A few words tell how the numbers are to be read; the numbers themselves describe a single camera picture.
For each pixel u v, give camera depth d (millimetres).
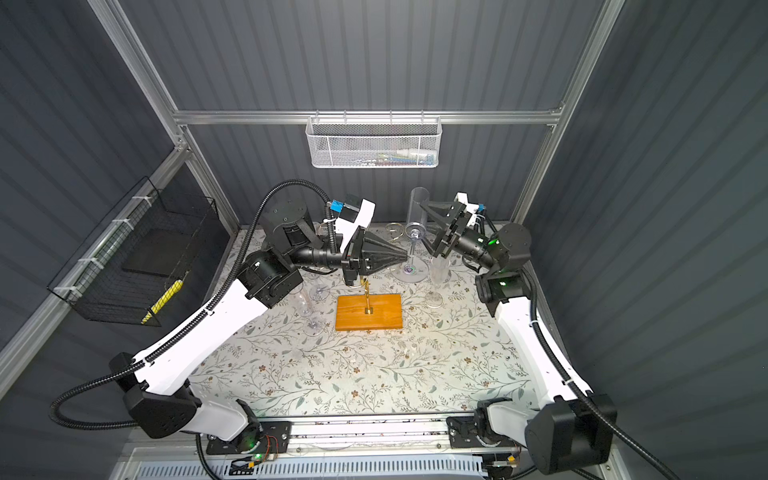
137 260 744
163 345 403
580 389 398
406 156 912
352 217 433
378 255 487
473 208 619
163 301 682
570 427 388
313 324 925
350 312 955
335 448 726
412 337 911
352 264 456
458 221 558
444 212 562
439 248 610
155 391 402
